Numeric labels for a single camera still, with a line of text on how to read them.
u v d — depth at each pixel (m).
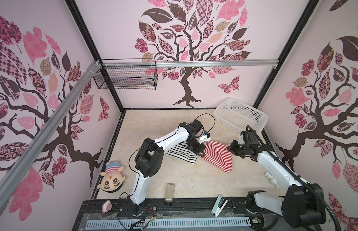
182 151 0.93
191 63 0.92
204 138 0.81
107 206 0.70
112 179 0.75
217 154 0.85
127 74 0.95
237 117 1.14
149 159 0.52
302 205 0.40
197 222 0.78
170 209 0.74
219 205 0.73
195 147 0.77
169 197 0.75
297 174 0.45
